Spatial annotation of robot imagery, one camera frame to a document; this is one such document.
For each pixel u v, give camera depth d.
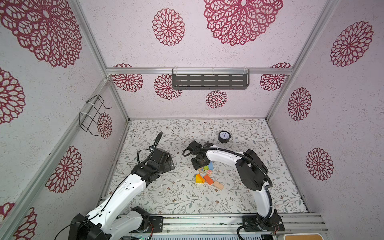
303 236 0.66
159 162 0.61
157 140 0.61
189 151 0.80
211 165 0.94
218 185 0.86
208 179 0.89
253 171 0.53
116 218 0.45
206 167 0.92
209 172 0.92
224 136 1.06
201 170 0.92
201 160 0.73
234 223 0.77
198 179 0.88
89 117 0.75
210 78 0.95
